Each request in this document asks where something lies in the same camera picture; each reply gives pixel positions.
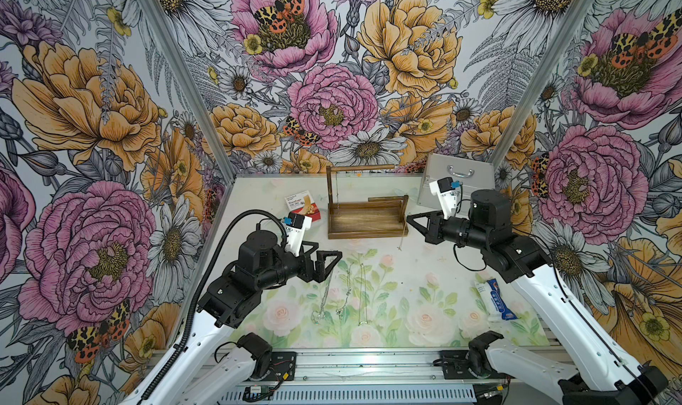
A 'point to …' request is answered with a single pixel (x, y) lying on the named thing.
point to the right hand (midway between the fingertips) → (407, 227)
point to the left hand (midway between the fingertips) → (327, 259)
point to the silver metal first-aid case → (474, 174)
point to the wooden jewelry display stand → (379, 217)
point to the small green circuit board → (252, 393)
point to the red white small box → (303, 203)
